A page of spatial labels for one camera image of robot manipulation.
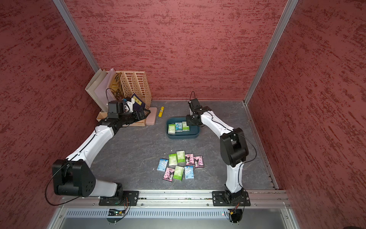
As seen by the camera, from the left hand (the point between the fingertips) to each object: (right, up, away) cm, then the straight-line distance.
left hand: (144, 116), depth 84 cm
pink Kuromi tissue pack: (+27, -27, +1) cm, 38 cm away
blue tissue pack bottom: (+27, -33, -3) cm, 43 cm away
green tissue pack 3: (+22, -26, +3) cm, 34 cm away
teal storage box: (+31, -11, +17) cm, 37 cm away
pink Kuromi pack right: (+33, -28, +1) cm, 43 cm away
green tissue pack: (+15, -9, +15) cm, 23 cm away
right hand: (+28, -5, +10) cm, 30 cm away
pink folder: (-30, +16, +6) cm, 35 cm away
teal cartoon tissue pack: (+20, -8, +16) cm, 27 cm away
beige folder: (-35, +18, +3) cm, 39 cm away
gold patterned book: (-26, +21, +17) cm, 37 cm away
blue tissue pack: (+11, -29, -1) cm, 31 cm away
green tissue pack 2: (+17, -27, +1) cm, 32 cm away
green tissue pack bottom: (+21, -33, -3) cm, 39 cm away
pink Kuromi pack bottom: (+15, -34, -3) cm, 37 cm away
